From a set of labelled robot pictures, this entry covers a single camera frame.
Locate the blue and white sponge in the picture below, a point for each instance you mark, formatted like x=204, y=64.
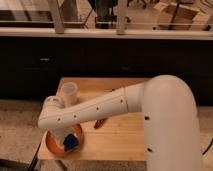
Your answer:
x=70, y=142

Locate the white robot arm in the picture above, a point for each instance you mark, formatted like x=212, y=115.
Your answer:
x=171, y=124

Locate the orange ceramic bowl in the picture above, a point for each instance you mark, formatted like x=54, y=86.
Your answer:
x=56, y=147

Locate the translucent plastic cup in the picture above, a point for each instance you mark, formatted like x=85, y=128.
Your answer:
x=68, y=92

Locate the red chili pepper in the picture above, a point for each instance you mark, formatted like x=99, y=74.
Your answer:
x=99, y=123

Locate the dark long cabinet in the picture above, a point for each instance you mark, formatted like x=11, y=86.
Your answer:
x=32, y=61

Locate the cardboard box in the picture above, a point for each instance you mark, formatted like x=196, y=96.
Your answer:
x=181, y=17

